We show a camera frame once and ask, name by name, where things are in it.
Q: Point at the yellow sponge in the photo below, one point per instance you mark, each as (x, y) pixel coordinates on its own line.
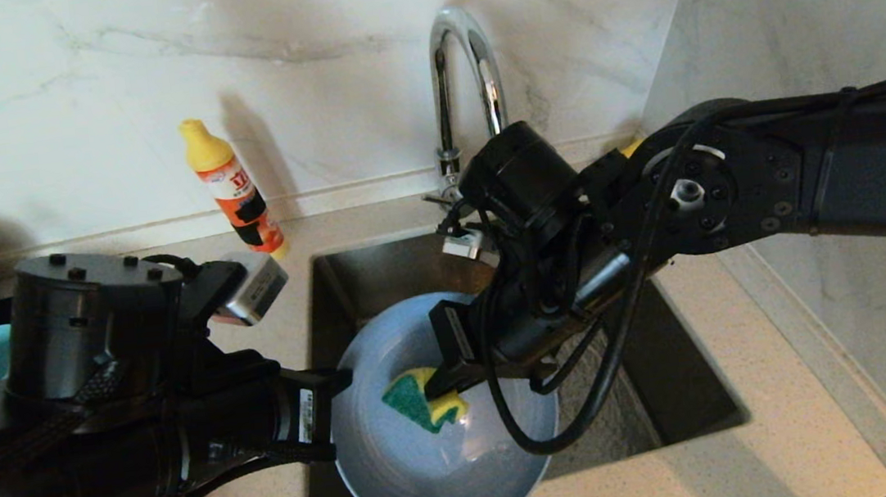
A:
(414, 404)

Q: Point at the blue plate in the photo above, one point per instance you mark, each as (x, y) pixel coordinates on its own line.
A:
(433, 472)

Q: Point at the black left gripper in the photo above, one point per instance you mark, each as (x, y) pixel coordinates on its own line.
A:
(239, 422)

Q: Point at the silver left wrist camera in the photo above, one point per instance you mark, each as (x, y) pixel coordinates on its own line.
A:
(258, 288)

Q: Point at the orange yellow dish soap bottle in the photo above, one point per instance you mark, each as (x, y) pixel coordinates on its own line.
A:
(233, 192)

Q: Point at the yellow pear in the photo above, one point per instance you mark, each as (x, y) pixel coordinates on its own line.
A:
(632, 149)

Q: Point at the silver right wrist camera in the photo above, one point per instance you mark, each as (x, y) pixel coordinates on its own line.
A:
(466, 244)

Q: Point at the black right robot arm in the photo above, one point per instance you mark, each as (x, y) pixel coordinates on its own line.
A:
(813, 168)

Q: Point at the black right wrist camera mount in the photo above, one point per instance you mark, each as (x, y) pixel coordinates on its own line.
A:
(522, 174)

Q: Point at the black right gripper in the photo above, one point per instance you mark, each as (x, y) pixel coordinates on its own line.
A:
(565, 310)

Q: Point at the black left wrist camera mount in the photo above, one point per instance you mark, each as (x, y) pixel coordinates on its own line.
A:
(89, 327)

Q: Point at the stainless steel sink basin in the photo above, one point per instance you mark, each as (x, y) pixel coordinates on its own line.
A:
(670, 373)

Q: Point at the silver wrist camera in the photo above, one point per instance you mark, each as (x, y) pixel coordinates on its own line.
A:
(466, 244)
(258, 288)

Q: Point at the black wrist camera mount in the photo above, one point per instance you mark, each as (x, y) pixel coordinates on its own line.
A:
(522, 174)
(89, 327)

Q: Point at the chrome gooseneck faucet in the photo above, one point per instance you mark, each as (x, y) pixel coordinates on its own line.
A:
(441, 76)

